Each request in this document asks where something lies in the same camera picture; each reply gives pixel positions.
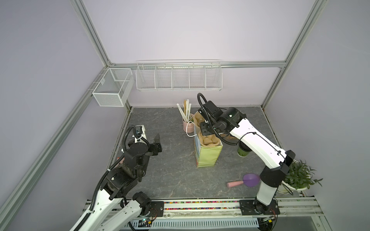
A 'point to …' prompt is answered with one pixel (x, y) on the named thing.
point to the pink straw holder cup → (188, 127)
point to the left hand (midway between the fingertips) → (150, 137)
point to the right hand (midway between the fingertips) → (205, 129)
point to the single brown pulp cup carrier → (205, 140)
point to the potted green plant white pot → (299, 177)
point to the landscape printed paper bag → (205, 156)
